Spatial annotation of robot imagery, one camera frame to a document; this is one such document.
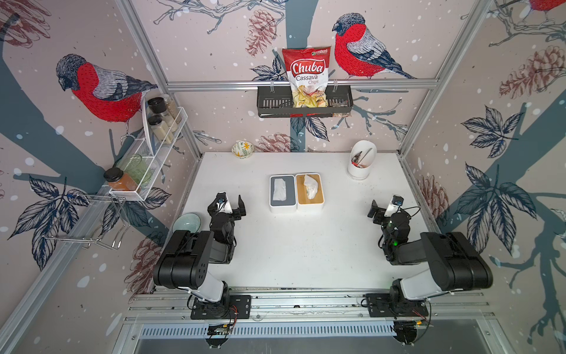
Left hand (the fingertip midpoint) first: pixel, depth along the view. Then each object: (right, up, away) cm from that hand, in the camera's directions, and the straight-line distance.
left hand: (231, 192), depth 89 cm
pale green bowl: (-19, -12, +1) cm, 23 cm away
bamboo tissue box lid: (+30, -3, +7) cm, 31 cm away
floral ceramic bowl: (-3, +21, +33) cm, 39 cm away
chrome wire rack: (-28, -4, -33) cm, 44 cm away
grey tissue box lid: (+25, 0, +9) cm, 26 cm away
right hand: (+65, -4, +2) cm, 65 cm away
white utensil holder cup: (+60, +16, +17) cm, 64 cm away
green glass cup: (-26, +10, -20) cm, 35 cm away
